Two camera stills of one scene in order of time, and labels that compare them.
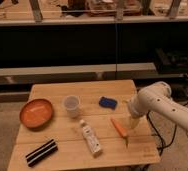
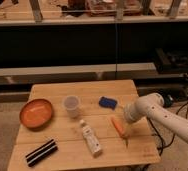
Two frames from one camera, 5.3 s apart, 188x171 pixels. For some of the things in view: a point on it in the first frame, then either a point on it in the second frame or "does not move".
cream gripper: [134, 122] -> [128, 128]
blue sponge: [106, 102] does not move
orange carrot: [121, 131] does not move
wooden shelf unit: [146, 41] does not move
